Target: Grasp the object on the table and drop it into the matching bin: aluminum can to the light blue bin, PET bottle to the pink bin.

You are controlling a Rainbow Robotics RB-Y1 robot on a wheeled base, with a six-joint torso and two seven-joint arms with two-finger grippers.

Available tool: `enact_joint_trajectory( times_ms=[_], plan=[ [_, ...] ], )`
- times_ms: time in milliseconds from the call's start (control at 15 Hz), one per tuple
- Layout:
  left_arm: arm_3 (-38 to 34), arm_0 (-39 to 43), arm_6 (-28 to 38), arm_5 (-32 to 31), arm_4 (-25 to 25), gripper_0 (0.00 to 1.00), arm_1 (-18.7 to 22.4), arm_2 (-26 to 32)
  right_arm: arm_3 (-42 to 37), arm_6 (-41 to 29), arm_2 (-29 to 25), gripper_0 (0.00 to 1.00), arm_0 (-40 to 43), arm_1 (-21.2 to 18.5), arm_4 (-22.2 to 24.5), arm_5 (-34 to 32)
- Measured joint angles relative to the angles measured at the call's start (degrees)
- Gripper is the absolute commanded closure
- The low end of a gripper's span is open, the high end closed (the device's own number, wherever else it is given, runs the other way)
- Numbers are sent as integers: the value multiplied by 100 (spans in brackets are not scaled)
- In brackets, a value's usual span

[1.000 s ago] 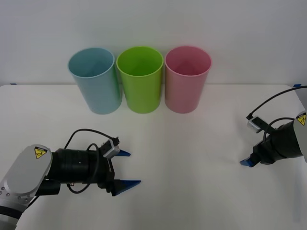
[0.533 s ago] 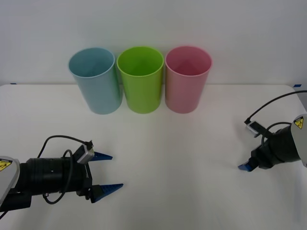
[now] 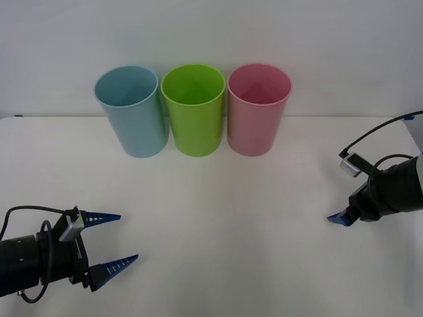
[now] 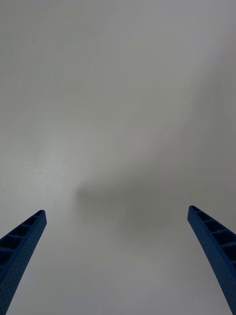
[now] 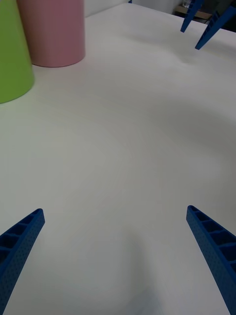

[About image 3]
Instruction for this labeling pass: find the green plastic bin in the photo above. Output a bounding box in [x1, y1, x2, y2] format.
[160, 64, 227, 157]

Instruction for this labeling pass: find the pink plastic bin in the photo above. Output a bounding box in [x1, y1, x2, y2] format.
[227, 63, 293, 157]

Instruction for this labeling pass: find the pale blue plastic bin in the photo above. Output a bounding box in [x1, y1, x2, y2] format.
[94, 65, 169, 159]

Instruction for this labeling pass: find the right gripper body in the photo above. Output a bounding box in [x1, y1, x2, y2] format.
[349, 180, 394, 223]

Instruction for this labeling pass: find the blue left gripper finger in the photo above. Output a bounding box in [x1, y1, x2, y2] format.
[87, 254, 139, 293]
[79, 209, 122, 229]

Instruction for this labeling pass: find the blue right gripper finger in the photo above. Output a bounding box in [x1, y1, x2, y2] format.
[327, 205, 360, 227]

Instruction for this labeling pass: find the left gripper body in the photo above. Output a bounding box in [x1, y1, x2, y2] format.
[36, 213, 90, 286]

